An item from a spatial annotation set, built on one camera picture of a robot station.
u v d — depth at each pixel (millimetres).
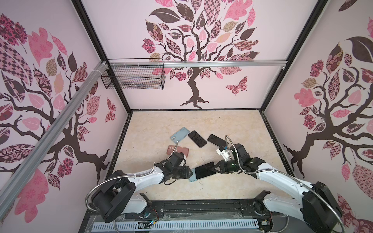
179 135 1049
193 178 837
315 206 402
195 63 932
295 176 899
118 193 417
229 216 713
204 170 896
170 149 979
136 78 1220
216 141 1012
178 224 700
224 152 764
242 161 641
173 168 674
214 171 764
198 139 999
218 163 748
